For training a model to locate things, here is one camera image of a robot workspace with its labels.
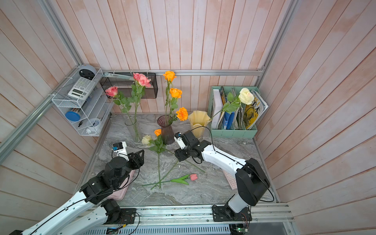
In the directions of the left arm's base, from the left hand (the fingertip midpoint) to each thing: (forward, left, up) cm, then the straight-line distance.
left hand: (139, 154), depth 74 cm
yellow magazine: (+35, -71, -5) cm, 79 cm away
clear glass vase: (+21, +10, -8) cm, 25 cm away
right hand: (+7, -20, -10) cm, 24 cm away
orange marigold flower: (+17, -22, +12) cm, 30 cm away
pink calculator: (-7, -51, -18) cm, 54 cm away
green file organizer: (+29, -52, -2) cm, 59 cm away
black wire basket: (+51, +23, +7) cm, 56 cm away
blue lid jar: (+17, +36, +11) cm, 42 cm away
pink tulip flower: (-7, -21, -20) cm, 30 cm away
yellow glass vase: (+27, -32, -3) cm, 42 cm away
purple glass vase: (+20, -12, -10) cm, 25 cm away
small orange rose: (+16, -6, -18) cm, 25 cm away
